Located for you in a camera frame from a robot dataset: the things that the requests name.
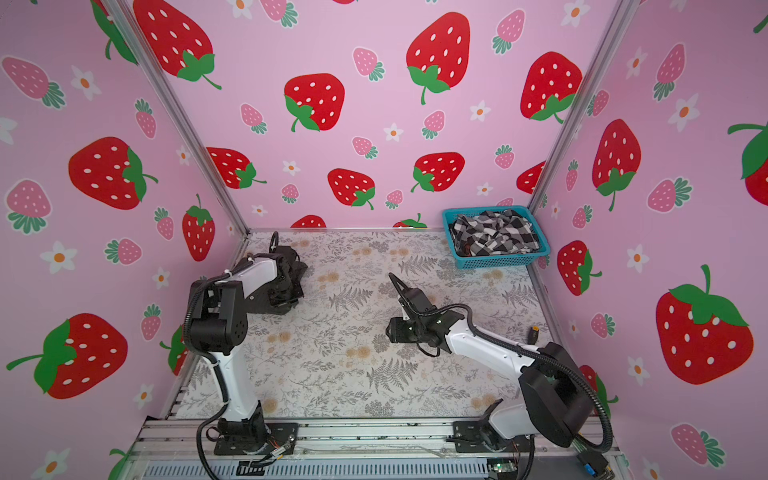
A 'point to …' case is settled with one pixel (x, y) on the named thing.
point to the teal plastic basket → (496, 260)
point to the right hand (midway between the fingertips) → (388, 331)
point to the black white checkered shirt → (492, 232)
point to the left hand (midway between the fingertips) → (296, 303)
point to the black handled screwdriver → (534, 332)
